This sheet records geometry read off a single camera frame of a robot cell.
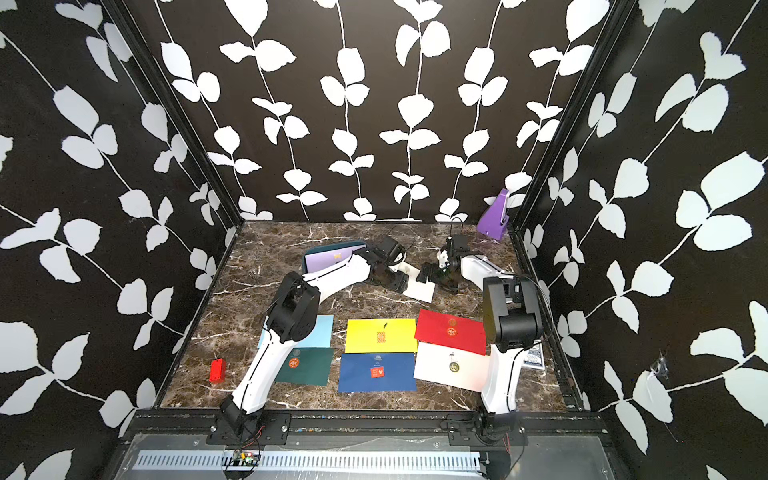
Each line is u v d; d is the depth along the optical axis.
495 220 1.15
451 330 0.92
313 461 0.70
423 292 0.95
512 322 0.53
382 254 0.82
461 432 0.73
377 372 0.84
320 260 1.02
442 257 0.95
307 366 0.86
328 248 1.06
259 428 0.72
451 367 0.85
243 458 0.70
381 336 0.90
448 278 0.87
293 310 0.61
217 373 0.80
